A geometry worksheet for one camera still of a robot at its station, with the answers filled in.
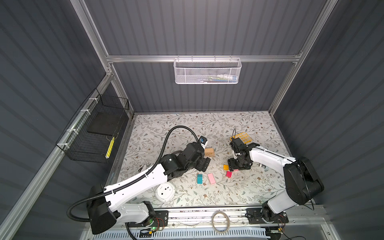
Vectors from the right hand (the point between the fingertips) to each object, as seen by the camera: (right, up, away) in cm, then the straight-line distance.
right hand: (236, 168), depth 89 cm
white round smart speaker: (-41, -10, -10) cm, 44 cm away
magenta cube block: (-5, -3, -1) cm, 6 cm away
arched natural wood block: (-16, +9, +7) cm, 19 cm away
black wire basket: (-77, +21, -17) cm, 81 cm away
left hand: (-21, +11, -15) cm, 28 cm away
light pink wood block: (-15, -5, -3) cm, 16 cm away
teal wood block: (-22, -5, -2) cm, 23 cm away
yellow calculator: (+10, +18, +16) cm, 26 cm away
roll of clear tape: (-9, -21, -17) cm, 28 cm away
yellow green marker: (-64, +13, -23) cm, 70 cm away
